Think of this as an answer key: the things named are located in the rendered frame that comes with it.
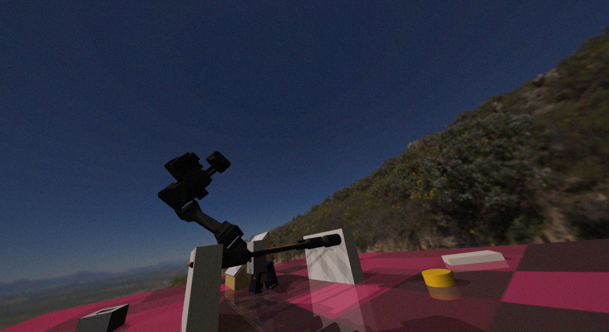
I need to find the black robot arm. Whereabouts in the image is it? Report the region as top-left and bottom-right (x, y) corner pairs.
(164, 152), (247, 250)

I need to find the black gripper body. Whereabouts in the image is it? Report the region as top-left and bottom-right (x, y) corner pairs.
(158, 151), (230, 211)

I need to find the yellow cylinder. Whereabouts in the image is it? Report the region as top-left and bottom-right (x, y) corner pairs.
(421, 269), (456, 288)

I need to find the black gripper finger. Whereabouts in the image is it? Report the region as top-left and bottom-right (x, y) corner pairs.
(163, 181), (192, 206)
(207, 153), (228, 172)

